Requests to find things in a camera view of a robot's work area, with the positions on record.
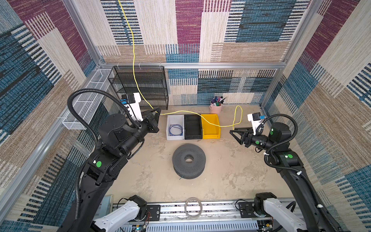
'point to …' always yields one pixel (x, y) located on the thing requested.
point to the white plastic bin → (175, 127)
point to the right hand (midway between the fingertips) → (233, 133)
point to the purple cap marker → (213, 101)
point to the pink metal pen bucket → (216, 106)
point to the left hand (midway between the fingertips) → (162, 106)
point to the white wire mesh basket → (85, 106)
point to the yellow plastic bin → (210, 131)
